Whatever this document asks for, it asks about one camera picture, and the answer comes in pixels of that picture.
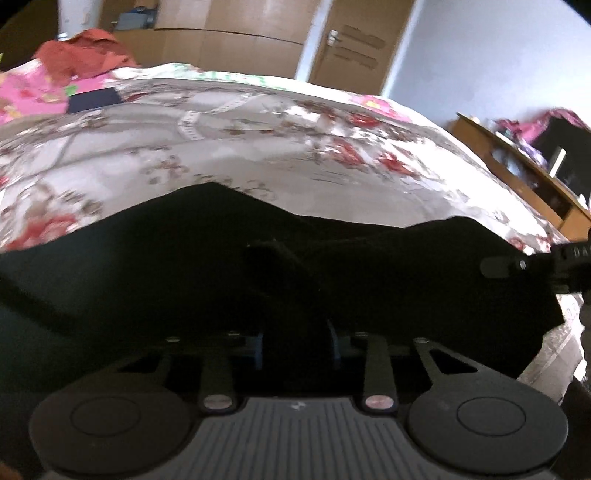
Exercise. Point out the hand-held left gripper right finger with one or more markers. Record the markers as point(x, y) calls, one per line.
point(378, 369)

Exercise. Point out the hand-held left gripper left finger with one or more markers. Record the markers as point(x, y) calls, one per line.
point(219, 369)

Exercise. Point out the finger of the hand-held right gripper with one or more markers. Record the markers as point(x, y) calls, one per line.
point(512, 267)

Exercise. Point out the black pants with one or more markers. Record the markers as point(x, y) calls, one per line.
point(184, 258)

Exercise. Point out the wooden desk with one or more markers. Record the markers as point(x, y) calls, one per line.
point(517, 161)

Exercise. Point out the black monitor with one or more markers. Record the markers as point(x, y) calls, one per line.
point(572, 147)

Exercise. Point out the pink clothes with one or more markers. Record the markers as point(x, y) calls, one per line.
point(521, 127)

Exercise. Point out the grey floral bedspread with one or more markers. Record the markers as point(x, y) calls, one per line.
point(277, 138)

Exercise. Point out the wooden door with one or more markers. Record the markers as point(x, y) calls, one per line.
point(360, 50)

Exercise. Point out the navy blue cloth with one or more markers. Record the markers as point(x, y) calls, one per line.
point(94, 100)

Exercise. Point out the pink printed blanket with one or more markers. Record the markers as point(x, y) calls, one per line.
point(27, 97)

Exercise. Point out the wooden wardrobe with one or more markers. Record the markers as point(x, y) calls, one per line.
point(240, 37)

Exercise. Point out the red cloth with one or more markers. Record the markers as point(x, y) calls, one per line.
point(87, 53)

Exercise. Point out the grey box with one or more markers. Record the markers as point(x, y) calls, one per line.
point(134, 21)

